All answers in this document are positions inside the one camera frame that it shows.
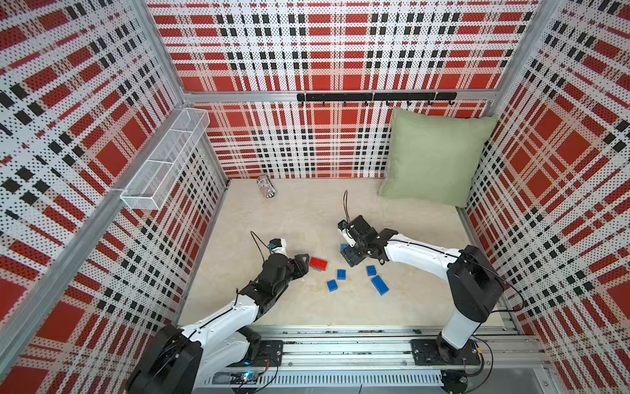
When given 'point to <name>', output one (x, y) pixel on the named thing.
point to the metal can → (267, 186)
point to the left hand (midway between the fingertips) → (307, 257)
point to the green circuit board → (244, 377)
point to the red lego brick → (318, 263)
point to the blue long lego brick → (380, 285)
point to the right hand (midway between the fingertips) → (357, 248)
